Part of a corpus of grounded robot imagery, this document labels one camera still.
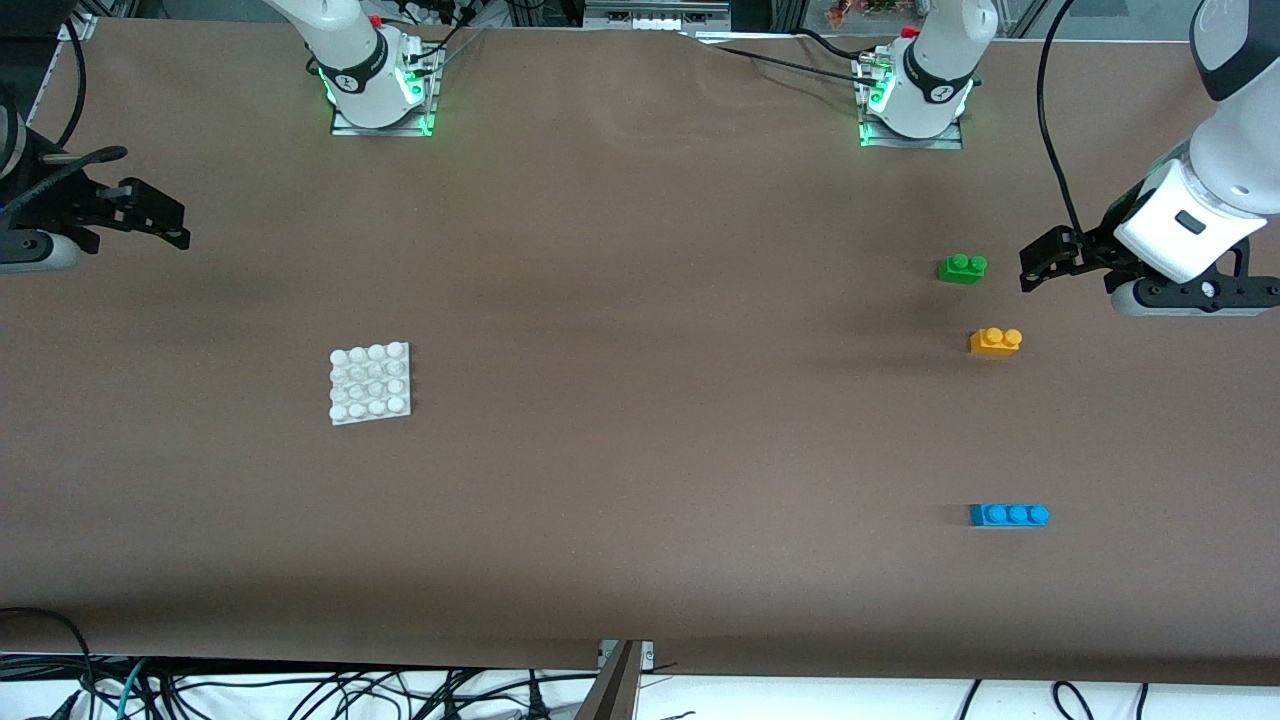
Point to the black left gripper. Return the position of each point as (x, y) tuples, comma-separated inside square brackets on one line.
[(1097, 247)]

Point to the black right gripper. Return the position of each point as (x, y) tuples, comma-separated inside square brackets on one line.
[(50, 203)]

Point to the yellow toy block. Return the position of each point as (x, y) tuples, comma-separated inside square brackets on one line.
[(994, 345)]

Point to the white studded base plate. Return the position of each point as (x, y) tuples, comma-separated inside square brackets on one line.
[(370, 383)]

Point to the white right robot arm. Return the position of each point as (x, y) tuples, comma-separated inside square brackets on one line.
[(350, 50)]

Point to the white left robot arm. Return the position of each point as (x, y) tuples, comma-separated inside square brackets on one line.
[(940, 60)]

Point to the green toy block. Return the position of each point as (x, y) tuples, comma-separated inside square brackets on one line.
[(960, 271)]

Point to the blue toy block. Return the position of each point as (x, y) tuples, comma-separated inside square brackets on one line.
[(1005, 516)]

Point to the orange background clutter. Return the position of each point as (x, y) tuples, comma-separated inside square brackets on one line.
[(860, 10)]

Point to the brown table cover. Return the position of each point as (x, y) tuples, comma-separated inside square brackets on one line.
[(600, 250)]

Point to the white power strip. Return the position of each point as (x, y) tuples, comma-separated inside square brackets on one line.
[(655, 15)]

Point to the aluminium frame rail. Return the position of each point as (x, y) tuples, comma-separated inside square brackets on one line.
[(70, 35)]

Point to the silver metal bracket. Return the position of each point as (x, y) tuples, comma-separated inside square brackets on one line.
[(648, 655)]

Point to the dark frame beam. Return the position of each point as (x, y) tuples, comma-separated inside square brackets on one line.
[(612, 695)]

